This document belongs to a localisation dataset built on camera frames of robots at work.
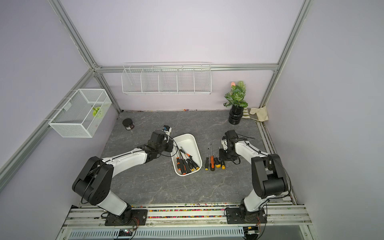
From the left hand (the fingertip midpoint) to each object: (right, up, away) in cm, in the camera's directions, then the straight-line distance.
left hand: (172, 141), depth 92 cm
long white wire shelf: (-5, +42, +7) cm, 43 cm away
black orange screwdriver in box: (+8, -15, -7) cm, 19 cm away
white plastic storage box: (+8, -3, +2) cm, 8 cm away
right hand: (+32, -10, +1) cm, 33 cm away
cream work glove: (+66, +19, +27) cm, 74 cm away
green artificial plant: (+40, +29, 0) cm, 49 cm away
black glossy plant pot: (+43, +18, +14) cm, 49 cm away
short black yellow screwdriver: (+28, -13, -1) cm, 31 cm away
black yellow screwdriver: (+22, -12, 0) cm, 25 cm away
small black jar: (-36, +12, +17) cm, 41 cm away
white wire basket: (-49, +15, -10) cm, 52 cm away
